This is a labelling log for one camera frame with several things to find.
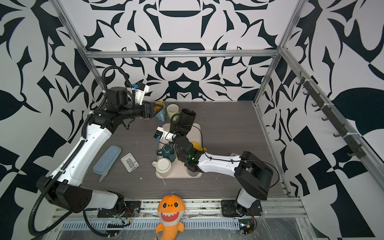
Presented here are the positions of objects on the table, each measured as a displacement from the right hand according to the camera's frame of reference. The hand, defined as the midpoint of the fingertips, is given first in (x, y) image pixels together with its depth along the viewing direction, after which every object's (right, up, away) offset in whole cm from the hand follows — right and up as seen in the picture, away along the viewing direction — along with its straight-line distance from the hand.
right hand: (177, 120), depth 75 cm
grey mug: (+7, -30, +10) cm, 32 cm away
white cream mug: (-8, -25, +7) cm, 27 cm away
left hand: (-8, +8, -5) cm, 13 cm away
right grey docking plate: (+31, -21, +14) cm, 40 cm away
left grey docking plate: (-29, -25, +14) cm, 41 cm away
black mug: (+3, -3, -6) cm, 7 cm away
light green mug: (-6, +7, +29) cm, 30 cm away
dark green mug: (-6, -18, +8) cm, 20 cm away
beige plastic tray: (-1, -29, +12) cm, 31 cm away
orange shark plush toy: (-2, -40, -9) cm, 41 cm away
